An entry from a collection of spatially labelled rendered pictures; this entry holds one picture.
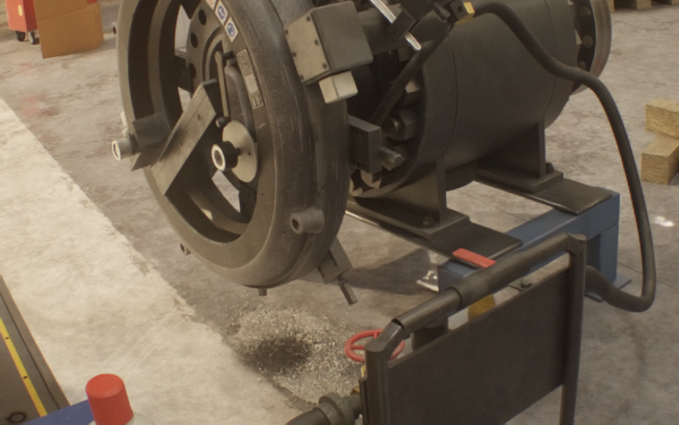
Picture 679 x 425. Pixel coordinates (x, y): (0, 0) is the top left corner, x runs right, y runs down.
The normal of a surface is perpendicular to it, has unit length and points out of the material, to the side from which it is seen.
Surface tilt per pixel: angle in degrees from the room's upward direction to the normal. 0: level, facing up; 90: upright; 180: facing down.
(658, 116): 90
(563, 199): 0
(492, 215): 0
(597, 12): 77
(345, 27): 68
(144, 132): 52
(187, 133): 90
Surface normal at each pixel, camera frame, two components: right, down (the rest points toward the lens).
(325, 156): 0.59, 0.29
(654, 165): -0.62, 0.34
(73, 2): 0.25, 0.32
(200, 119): -0.80, 0.29
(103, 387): -0.10, -0.93
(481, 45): 0.56, 0.04
